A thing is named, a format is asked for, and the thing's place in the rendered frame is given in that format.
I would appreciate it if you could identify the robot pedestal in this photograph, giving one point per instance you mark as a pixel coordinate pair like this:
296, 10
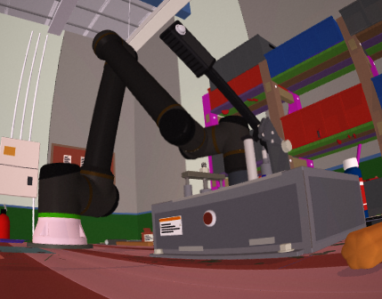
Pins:
59, 230

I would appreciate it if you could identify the red round button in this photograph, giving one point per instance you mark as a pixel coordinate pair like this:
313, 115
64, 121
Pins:
209, 218

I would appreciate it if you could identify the dark grey box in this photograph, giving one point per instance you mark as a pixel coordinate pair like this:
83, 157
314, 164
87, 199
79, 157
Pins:
377, 196

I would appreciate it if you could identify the brown notice board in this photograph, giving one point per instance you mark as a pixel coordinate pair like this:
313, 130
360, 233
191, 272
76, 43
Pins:
73, 152

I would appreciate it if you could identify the blue bottle white cap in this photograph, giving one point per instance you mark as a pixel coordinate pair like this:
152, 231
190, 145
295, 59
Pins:
351, 169

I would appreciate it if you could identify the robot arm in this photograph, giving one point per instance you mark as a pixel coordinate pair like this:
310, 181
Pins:
137, 81

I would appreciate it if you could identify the white lever release button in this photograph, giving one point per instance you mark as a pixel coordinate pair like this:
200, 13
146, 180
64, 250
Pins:
180, 29

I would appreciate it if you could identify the red and white canister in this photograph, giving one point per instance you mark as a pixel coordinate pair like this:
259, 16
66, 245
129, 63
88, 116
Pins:
362, 196

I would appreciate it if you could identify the brown shelf unit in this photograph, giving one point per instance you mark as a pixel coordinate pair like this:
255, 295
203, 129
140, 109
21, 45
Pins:
276, 99

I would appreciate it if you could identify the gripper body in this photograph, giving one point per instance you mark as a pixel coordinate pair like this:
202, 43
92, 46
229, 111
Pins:
238, 178

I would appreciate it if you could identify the white round knob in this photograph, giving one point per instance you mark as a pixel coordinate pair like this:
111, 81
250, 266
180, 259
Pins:
286, 145

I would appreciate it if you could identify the grey adjuster nut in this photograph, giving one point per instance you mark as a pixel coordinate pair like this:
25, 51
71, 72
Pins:
204, 167

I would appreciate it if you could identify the pink electrical cabinet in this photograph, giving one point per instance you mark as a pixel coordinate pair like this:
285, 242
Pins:
17, 168

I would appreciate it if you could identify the white upright cylinder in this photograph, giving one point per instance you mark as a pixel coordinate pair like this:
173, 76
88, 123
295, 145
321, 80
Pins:
250, 160

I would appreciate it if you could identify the grey tool bay stand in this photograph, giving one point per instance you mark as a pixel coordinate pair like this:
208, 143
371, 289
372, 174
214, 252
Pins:
203, 177

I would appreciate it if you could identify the red fire extinguisher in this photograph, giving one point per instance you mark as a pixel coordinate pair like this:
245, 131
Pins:
2, 225

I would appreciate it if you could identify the white wall conduit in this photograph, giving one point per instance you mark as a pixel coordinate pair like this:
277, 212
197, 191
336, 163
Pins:
29, 84
38, 87
20, 84

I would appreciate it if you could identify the grey handbrake rig body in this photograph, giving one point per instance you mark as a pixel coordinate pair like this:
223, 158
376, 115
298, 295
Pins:
240, 211

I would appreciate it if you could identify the grey lever pivot bracket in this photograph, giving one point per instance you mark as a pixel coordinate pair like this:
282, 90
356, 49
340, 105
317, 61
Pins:
273, 152

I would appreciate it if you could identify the magenta shelf unit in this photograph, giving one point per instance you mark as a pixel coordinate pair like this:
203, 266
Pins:
209, 102

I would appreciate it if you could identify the black handbrake lever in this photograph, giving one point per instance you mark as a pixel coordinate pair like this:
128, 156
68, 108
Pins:
190, 53

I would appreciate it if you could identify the orange and white label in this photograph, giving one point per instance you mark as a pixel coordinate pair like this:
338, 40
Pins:
170, 226

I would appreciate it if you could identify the grey storage bin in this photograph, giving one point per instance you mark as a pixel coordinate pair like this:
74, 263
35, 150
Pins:
240, 56
365, 14

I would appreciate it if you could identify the small red box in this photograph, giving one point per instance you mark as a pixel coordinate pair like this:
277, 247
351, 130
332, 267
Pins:
147, 235

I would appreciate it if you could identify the small grey upright cylinder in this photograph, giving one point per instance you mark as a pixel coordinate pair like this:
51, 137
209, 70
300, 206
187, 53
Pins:
265, 163

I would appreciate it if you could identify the red storage bin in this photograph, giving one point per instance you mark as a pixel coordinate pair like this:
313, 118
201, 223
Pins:
327, 115
240, 85

